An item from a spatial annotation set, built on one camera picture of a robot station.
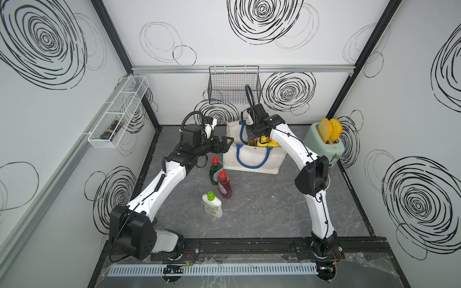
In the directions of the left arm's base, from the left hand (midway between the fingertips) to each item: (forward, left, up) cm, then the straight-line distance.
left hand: (225, 138), depth 77 cm
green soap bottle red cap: (-6, +5, -13) cm, 15 cm away
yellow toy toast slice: (+15, -51, -7) cm, 53 cm away
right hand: (+13, -14, -8) cm, 21 cm away
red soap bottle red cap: (-15, 0, -17) cm, 23 cm away
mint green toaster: (+13, -46, -13) cm, 49 cm away
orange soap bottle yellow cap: (+3, -17, -4) cm, 18 cm away
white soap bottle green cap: (-24, +5, -15) cm, 28 cm away
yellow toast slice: (+14, -55, -6) cm, 57 cm away
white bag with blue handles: (+1, -8, -14) cm, 17 cm away
